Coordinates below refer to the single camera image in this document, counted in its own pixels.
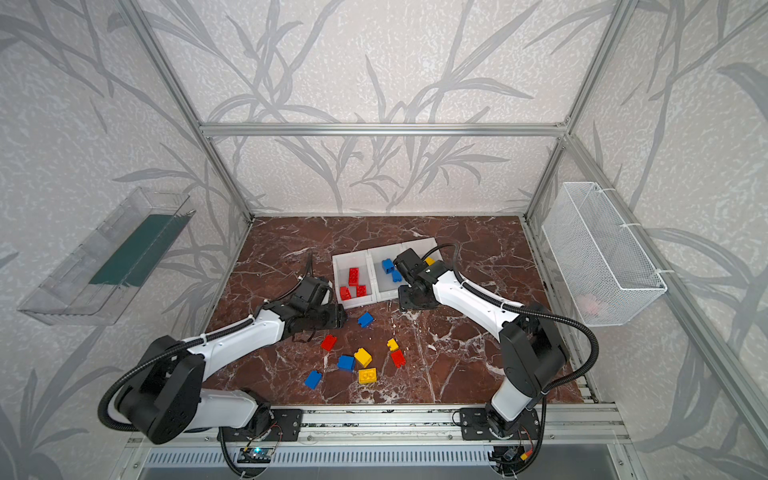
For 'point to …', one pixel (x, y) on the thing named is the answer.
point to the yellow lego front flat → (367, 375)
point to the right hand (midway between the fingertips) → (411, 293)
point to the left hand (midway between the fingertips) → (344, 307)
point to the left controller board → (255, 455)
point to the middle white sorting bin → (384, 287)
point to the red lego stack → (345, 293)
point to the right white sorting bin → (421, 246)
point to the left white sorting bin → (342, 265)
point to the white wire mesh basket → (610, 276)
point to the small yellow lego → (392, 344)
